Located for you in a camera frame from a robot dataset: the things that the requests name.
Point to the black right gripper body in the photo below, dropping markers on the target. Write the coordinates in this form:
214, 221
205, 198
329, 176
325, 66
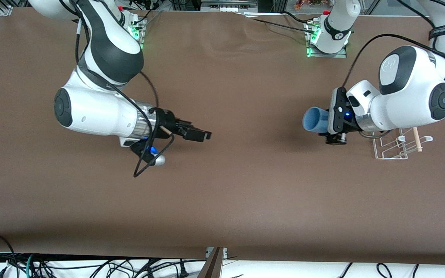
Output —
167, 120

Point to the blue plastic cup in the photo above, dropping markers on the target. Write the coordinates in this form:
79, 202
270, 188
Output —
315, 119

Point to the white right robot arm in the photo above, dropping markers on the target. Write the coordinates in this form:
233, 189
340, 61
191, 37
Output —
99, 112

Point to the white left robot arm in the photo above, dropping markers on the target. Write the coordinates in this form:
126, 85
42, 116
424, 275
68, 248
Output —
400, 96

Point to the brown table support beam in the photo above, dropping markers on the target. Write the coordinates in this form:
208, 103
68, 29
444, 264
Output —
213, 266

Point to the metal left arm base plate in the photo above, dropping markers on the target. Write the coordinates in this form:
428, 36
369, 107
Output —
338, 54

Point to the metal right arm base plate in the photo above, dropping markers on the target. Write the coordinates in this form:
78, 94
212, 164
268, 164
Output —
137, 29

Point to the aluminium frame profile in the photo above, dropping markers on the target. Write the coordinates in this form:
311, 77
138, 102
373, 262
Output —
228, 4

